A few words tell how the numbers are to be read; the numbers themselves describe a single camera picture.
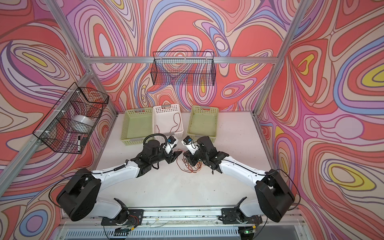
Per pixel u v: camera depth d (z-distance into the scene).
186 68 0.96
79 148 0.69
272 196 0.42
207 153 0.63
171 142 0.72
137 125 1.13
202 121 1.16
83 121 0.73
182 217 0.75
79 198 0.42
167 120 1.13
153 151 0.67
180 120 1.08
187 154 0.75
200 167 0.89
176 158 0.84
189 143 0.70
